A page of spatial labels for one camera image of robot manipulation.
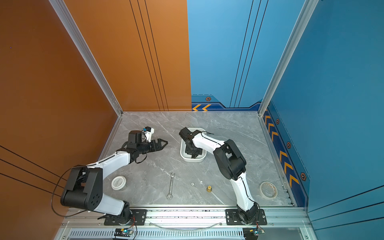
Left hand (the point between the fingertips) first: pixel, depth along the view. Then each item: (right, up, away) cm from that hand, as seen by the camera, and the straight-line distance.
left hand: (163, 142), depth 90 cm
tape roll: (+60, -25, -8) cm, 66 cm away
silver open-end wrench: (+6, -28, -10) cm, 30 cm away
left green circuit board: (-13, -41, -20) cm, 47 cm away
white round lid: (-21, -20, -12) cm, 32 cm away
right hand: (+17, -8, +7) cm, 20 cm away
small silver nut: (+18, -22, -7) cm, 30 cm away
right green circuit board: (+46, -41, -21) cm, 65 cm away
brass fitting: (+27, -24, -10) cm, 38 cm away
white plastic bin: (+14, -9, -2) cm, 17 cm away
